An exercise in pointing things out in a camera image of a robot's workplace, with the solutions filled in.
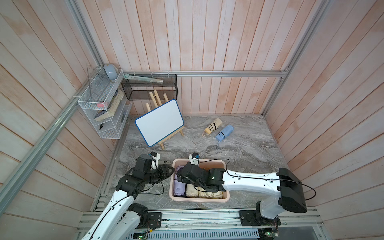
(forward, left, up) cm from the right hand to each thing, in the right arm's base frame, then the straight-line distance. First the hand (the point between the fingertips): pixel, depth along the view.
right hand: (179, 174), depth 76 cm
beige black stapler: (+12, +11, -9) cm, 18 cm away
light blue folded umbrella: (+36, -30, -10) cm, 48 cm away
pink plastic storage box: (+7, -22, 0) cm, 23 cm away
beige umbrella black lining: (-7, -7, -4) cm, 11 cm away
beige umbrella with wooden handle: (-11, -10, +8) cm, 17 cm away
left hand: (0, +4, +1) cm, 4 cm away
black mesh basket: (+58, +33, +11) cm, 68 cm away
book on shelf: (+27, +37, +21) cm, 50 cm away
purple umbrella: (-6, 0, -3) cm, 6 cm away
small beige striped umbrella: (+44, -24, -10) cm, 51 cm away
